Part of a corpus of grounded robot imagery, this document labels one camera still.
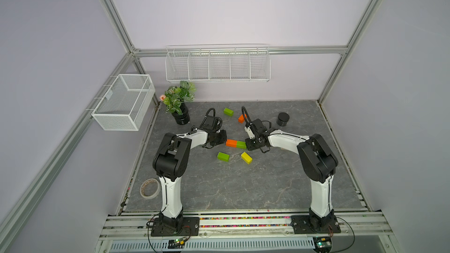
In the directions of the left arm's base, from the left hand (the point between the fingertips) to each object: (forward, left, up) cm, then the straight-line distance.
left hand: (228, 139), depth 99 cm
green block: (+21, -1, -1) cm, 21 cm away
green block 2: (-5, -7, +1) cm, 8 cm away
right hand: (-3, -11, -1) cm, 11 cm away
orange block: (-3, -1, +1) cm, 3 cm away
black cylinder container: (+10, -34, +3) cm, 36 cm away
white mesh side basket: (+9, +50, +23) cm, 56 cm away
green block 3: (-11, +3, 0) cm, 11 cm away
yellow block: (-12, -9, +1) cm, 15 cm away
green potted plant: (+11, +26, +23) cm, 37 cm away
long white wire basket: (+32, +3, +29) cm, 43 cm away
